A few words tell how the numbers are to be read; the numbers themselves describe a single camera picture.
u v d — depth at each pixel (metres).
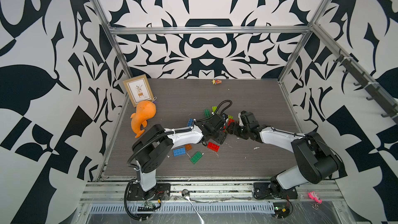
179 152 0.85
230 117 0.99
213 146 0.87
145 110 0.96
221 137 0.80
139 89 1.02
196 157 0.83
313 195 0.73
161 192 0.73
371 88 0.60
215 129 0.69
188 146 0.87
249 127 0.72
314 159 0.45
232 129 0.84
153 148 0.47
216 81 1.16
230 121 0.95
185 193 0.75
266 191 0.74
